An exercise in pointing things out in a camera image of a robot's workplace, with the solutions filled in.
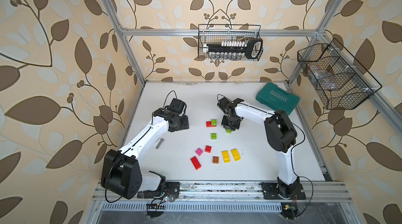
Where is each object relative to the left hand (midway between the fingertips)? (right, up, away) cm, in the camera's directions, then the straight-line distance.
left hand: (182, 123), depth 84 cm
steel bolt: (-14, -13, +5) cm, 20 cm away
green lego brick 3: (+26, -6, +9) cm, 29 cm away
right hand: (+26, -5, +11) cm, 28 cm away
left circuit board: (-10, -36, -15) cm, 40 cm away
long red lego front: (+8, -21, -2) cm, 22 cm away
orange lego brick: (+18, -19, -1) cm, 27 cm away
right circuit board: (+52, -38, -12) cm, 66 cm away
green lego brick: (+18, -1, +12) cm, 22 cm away
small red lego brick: (+14, -15, +3) cm, 21 cm away
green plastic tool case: (+60, +15, +23) cm, 66 cm away
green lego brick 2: (+17, -9, +8) cm, 21 cm away
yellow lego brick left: (+24, -18, 0) cm, 30 cm away
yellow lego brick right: (+29, -17, +1) cm, 34 cm away
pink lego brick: (+9, -16, +3) cm, 19 cm away
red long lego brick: (+14, -3, +13) cm, 19 cm away
